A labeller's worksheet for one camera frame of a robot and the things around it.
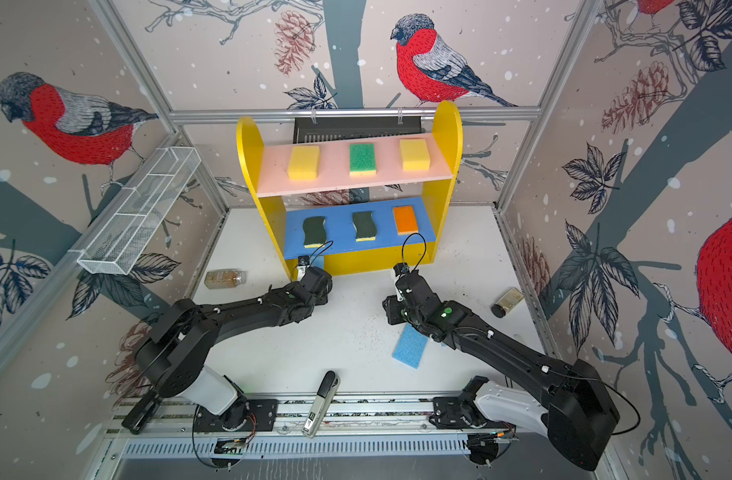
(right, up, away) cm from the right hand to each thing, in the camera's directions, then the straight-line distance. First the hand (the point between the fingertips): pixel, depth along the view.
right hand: (382, 308), depth 80 cm
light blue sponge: (-21, +11, +16) cm, 28 cm away
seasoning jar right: (+39, -1, +9) cm, 40 cm away
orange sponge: (+8, +25, +18) cm, 32 cm away
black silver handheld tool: (-15, -22, -8) cm, 28 cm away
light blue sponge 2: (+8, -12, +3) cm, 15 cm away
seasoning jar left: (-51, +6, +14) cm, 54 cm away
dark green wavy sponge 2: (-5, +22, +13) cm, 26 cm away
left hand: (-21, +4, +11) cm, 24 cm away
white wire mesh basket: (-66, +21, -6) cm, 69 cm away
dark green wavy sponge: (-22, +21, +13) cm, 33 cm away
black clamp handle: (-60, -23, -9) cm, 65 cm away
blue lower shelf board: (-13, +22, +15) cm, 30 cm away
